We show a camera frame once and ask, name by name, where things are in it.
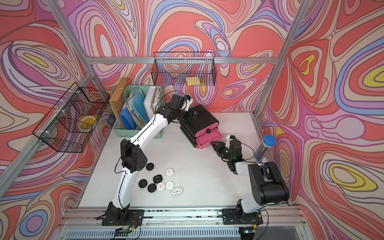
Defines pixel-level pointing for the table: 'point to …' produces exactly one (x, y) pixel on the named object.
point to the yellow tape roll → (85, 123)
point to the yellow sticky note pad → (192, 81)
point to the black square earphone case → (157, 179)
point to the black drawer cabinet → (199, 118)
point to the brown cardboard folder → (117, 100)
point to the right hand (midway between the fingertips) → (211, 146)
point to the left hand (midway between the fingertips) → (195, 116)
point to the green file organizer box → (128, 101)
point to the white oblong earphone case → (176, 190)
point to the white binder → (151, 101)
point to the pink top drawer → (207, 130)
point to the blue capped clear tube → (268, 142)
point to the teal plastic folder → (139, 105)
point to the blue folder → (128, 119)
